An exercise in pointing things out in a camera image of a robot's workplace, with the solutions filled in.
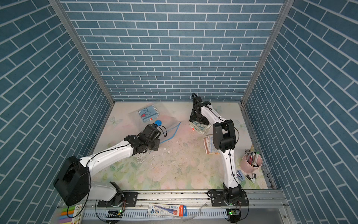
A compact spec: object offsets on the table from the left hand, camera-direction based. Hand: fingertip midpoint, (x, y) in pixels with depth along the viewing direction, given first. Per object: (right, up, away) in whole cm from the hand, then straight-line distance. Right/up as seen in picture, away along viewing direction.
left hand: (160, 143), depth 86 cm
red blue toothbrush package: (+7, -30, -16) cm, 35 cm away
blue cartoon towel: (-13, +18, +23) cm, 32 cm away
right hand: (+26, +12, +18) cm, 34 cm away
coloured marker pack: (-40, -32, -18) cm, 54 cm away
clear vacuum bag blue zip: (-21, +15, +24) cm, 36 cm away
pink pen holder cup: (+53, -9, -9) cm, 54 cm away
